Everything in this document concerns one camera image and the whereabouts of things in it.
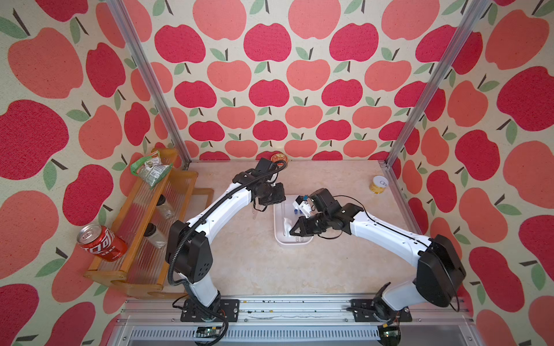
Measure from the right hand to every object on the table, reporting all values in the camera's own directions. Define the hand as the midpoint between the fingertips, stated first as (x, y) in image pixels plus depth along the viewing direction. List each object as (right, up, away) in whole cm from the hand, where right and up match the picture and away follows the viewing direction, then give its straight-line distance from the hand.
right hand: (291, 236), depth 79 cm
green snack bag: (-49, +24, -5) cm, 55 cm away
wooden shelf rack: (-47, +7, -13) cm, 49 cm away
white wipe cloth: (-1, +4, 0) cm, 5 cm away
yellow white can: (+45, +19, +26) cm, 55 cm away
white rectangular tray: (-3, -4, +8) cm, 10 cm away
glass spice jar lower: (-45, +4, -12) cm, 47 cm away
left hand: (-1, +12, +4) cm, 13 cm away
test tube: (-3, +7, +1) cm, 7 cm away
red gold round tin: (-4, +34, +40) cm, 53 cm away
